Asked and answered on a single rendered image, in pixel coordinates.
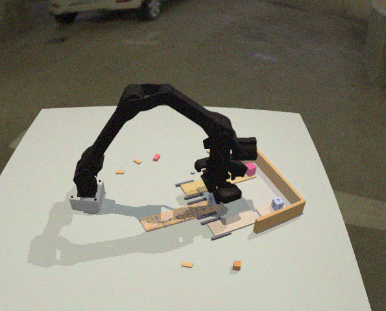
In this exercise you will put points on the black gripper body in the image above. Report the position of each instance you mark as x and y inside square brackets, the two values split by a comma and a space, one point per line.
[218, 174]

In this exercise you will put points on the tan u-shaped wooden enclosure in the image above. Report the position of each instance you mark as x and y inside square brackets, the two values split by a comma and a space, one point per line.
[268, 193]

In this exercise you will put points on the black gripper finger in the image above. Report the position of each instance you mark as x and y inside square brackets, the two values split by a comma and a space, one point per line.
[209, 185]
[218, 201]

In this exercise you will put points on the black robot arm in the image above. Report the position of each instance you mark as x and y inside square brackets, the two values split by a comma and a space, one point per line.
[222, 137]

